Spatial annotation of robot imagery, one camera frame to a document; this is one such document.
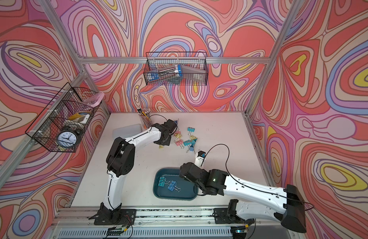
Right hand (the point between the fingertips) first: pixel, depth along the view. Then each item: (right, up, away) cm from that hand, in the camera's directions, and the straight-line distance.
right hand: (187, 174), depth 75 cm
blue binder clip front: (-8, -9, +7) cm, 14 cm away
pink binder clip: (-5, +13, +24) cm, 28 cm away
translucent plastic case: (-45, +20, +31) cm, 58 cm away
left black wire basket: (-64, +25, -1) cm, 69 cm away
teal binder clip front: (-14, -7, +9) cm, 18 cm away
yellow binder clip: (-18, +11, +23) cm, 31 cm away
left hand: (-15, +14, +24) cm, 32 cm away
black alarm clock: (-55, +20, -7) cm, 59 cm away
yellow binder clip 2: (-6, +18, +27) cm, 33 cm away
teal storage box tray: (-11, -9, +9) cm, 17 cm away
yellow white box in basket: (-54, +29, 0) cm, 61 cm away
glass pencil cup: (-28, +33, +24) cm, 49 cm away
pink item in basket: (-54, +40, +10) cm, 68 cm away
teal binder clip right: (+3, +22, +33) cm, 40 cm away
